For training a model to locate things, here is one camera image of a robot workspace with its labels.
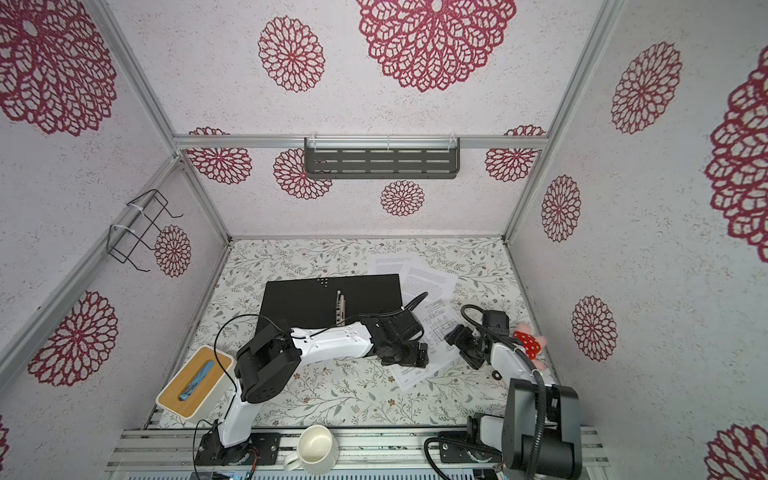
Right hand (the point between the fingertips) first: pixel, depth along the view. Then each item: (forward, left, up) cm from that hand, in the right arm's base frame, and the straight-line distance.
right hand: (454, 340), depth 90 cm
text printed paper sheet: (+31, +21, -2) cm, 38 cm away
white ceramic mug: (-30, +37, -4) cm, 48 cm away
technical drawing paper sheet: (+9, +4, -2) cm, 10 cm away
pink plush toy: (-1, -23, +1) cm, 23 cm away
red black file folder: (+14, +44, -2) cm, 46 cm away
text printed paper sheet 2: (+25, +10, -3) cm, 27 cm away
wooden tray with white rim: (-18, +69, +5) cm, 71 cm away
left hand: (-8, +12, -1) cm, 14 cm away
